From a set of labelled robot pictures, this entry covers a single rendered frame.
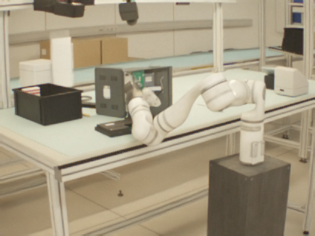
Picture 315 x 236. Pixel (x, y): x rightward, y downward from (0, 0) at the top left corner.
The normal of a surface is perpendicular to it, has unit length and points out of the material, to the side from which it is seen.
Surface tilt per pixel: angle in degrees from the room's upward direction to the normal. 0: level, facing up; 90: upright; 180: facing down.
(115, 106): 90
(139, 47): 90
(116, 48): 90
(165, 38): 90
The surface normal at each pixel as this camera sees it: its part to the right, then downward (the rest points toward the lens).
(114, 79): -0.54, 0.21
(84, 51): 0.67, 0.17
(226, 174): -0.84, 0.14
